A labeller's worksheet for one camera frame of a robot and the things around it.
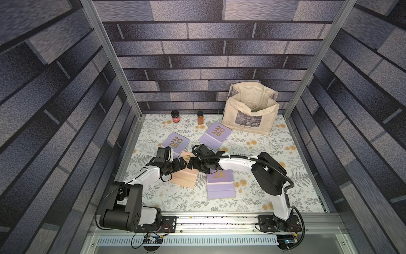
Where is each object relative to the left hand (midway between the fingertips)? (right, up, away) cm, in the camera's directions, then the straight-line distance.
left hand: (181, 163), depth 91 cm
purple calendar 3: (+22, -10, -7) cm, 25 cm away
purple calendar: (-5, +11, +12) cm, 17 cm away
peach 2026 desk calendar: (+3, -8, -1) cm, 8 cm away
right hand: (+5, -2, 0) cm, 6 cm away
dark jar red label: (-8, +30, +20) cm, 37 cm away
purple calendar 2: (+21, +16, +16) cm, 31 cm away
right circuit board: (+51, -30, -21) cm, 63 cm away
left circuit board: (-10, -30, -20) cm, 37 cm away
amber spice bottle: (+10, +29, +19) cm, 36 cm away
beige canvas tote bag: (+48, +37, +23) cm, 65 cm away
